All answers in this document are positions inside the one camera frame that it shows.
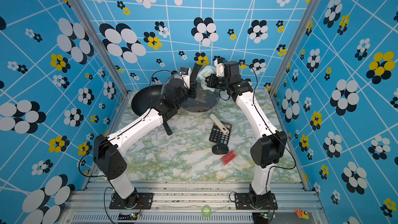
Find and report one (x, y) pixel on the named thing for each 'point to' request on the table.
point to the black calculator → (217, 135)
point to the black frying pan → (144, 99)
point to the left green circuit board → (127, 216)
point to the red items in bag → (228, 157)
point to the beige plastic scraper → (220, 125)
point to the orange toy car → (302, 214)
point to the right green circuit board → (260, 218)
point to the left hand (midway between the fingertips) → (196, 78)
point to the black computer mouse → (219, 149)
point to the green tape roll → (203, 211)
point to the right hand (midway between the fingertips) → (208, 78)
